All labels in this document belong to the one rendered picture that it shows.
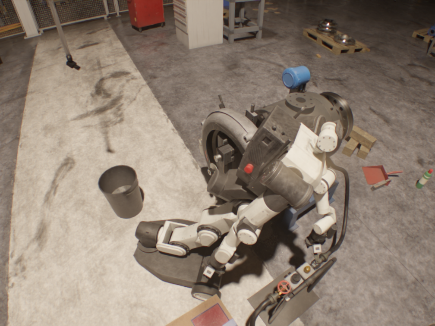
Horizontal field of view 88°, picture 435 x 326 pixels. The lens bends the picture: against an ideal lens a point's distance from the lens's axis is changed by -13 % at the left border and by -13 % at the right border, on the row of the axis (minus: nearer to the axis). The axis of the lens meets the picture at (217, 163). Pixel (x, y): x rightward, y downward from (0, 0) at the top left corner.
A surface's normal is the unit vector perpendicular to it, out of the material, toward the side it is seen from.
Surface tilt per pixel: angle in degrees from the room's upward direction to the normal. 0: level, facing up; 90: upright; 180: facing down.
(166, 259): 0
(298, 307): 0
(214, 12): 90
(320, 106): 18
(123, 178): 87
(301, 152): 27
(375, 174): 0
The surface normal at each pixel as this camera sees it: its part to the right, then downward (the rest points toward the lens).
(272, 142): -0.42, 0.55
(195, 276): 0.00, -0.71
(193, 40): 0.46, 0.63
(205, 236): -0.21, 0.69
